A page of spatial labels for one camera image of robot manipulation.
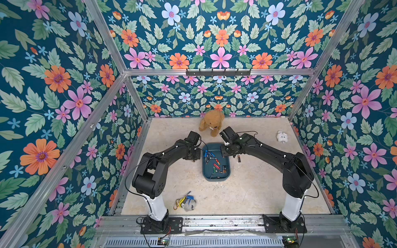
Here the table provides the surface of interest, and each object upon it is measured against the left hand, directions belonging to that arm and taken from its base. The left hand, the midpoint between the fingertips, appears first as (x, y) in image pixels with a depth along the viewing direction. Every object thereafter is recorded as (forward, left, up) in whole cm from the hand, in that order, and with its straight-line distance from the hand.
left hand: (198, 154), depth 95 cm
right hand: (-3, -16, +7) cm, 17 cm away
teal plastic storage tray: (-8, -10, -3) cm, 13 cm away
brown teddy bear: (+17, -11, +13) cm, 24 cm away
